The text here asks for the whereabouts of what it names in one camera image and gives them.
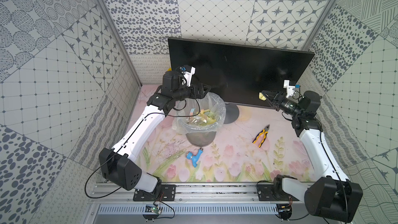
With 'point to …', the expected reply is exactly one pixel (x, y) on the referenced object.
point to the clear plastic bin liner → (211, 101)
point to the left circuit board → (152, 212)
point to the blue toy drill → (195, 158)
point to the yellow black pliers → (264, 132)
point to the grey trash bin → (201, 139)
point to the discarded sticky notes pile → (203, 117)
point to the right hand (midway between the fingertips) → (260, 94)
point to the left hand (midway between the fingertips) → (201, 82)
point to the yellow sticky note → (261, 96)
